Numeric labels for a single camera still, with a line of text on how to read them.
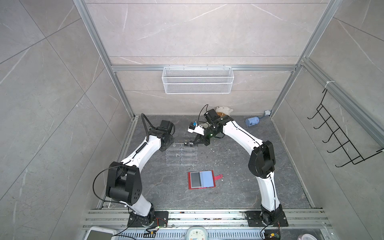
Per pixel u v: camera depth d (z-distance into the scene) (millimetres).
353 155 609
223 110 1116
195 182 860
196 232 675
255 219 729
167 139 651
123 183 440
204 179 862
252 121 1107
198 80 1004
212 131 761
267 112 1223
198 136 798
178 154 955
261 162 539
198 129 781
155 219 728
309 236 673
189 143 856
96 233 661
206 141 780
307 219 749
